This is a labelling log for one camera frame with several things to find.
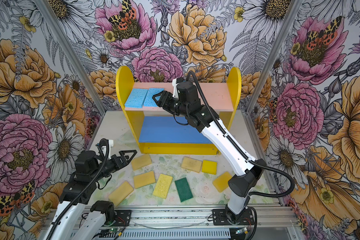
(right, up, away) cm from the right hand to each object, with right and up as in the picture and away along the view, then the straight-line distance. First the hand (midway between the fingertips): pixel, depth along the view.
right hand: (156, 103), depth 65 cm
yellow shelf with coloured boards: (-5, -12, +26) cm, 30 cm away
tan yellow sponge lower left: (-22, -46, +16) cm, 54 cm away
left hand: (-12, -25, +6) cm, 29 cm away
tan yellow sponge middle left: (-11, -40, +20) cm, 46 cm away
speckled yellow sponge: (0, -43, +18) cm, 46 cm away
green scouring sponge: (+11, -44, +18) cm, 49 cm away
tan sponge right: (+16, -33, +26) cm, 45 cm away
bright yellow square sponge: (+27, -35, +26) cm, 51 cm away
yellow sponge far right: (+33, -43, +22) cm, 58 cm away
